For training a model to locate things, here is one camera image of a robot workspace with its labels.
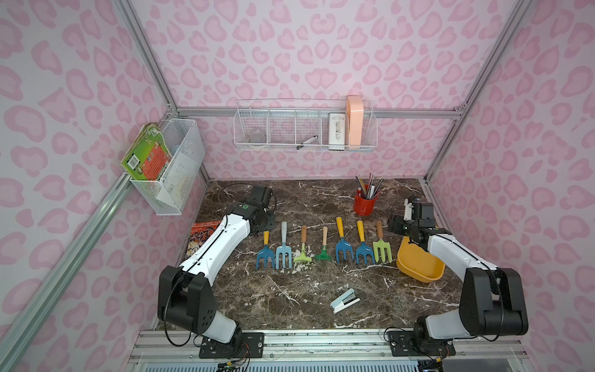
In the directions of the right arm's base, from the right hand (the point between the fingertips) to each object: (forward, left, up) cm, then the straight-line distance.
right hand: (397, 219), depth 92 cm
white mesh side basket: (-1, +84, +17) cm, 86 cm away
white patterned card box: (+25, +25, +24) cm, 43 cm away
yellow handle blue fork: (-7, +21, -9) cm, 24 cm away
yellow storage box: (-15, -3, -4) cm, 16 cm away
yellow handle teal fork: (-10, +53, -9) cm, 55 cm away
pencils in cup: (+14, +8, 0) cm, 16 cm away
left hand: (-5, +51, +7) cm, 51 cm away
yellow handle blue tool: (-8, +13, -10) cm, 18 cm away
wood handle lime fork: (-6, +5, -10) cm, 12 cm away
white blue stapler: (-29, +23, -7) cm, 38 cm away
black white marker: (+28, +34, +18) cm, 48 cm away
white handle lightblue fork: (-9, +46, -9) cm, 47 cm away
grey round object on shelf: (+28, +57, +19) cm, 66 cm away
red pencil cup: (+10, +12, -5) cm, 17 cm away
